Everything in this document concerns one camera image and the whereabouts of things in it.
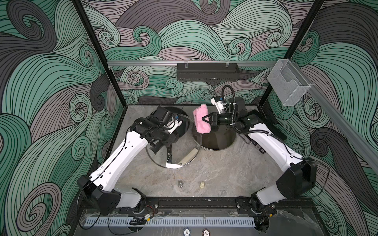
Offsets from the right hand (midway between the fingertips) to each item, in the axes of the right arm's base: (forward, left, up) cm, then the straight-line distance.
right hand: (201, 120), depth 74 cm
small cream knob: (-25, 0, -26) cm, 36 cm away
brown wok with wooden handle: (-2, +1, -21) cm, 21 cm away
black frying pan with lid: (+6, +12, -19) cm, 23 cm away
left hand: (-7, +16, -3) cm, 18 cm away
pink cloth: (-3, 0, -1) cm, 3 cm away
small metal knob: (-25, +12, -24) cm, 36 cm away
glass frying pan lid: (-4, +10, -27) cm, 29 cm away
